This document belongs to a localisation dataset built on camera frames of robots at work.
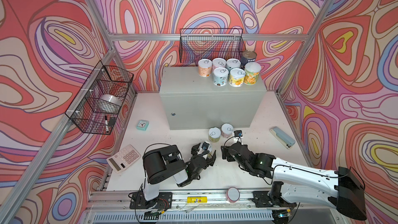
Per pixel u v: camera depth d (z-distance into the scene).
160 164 0.50
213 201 0.75
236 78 0.72
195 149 0.81
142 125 0.99
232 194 0.71
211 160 0.74
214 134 0.91
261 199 0.73
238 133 0.69
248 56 0.74
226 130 0.93
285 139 0.89
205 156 0.77
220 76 0.72
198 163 0.67
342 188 0.41
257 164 0.56
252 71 0.70
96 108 0.71
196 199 0.72
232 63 0.78
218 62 0.78
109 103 0.70
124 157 0.85
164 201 0.73
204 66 0.77
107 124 0.72
